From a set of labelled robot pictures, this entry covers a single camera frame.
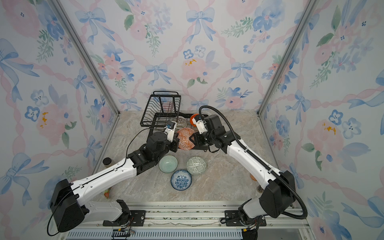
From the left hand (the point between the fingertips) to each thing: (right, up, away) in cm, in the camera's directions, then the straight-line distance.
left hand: (177, 132), depth 75 cm
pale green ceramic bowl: (-7, -20, +14) cm, 25 cm away
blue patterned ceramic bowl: (+1, -28, +10) cm, 30 cm away
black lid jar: (-41, -16, +9) cm, 45 cm away
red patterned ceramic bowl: (+3, -2, +4) cm, 5 cm away
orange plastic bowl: (+7, +10, +31) cm, 33 cm away
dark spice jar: (+44, -31, +6) cm, 54 cm away
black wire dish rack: (-14, +18, +34) cm, 40 cm away
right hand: (+7, -2, +3) cm, 8 cm away
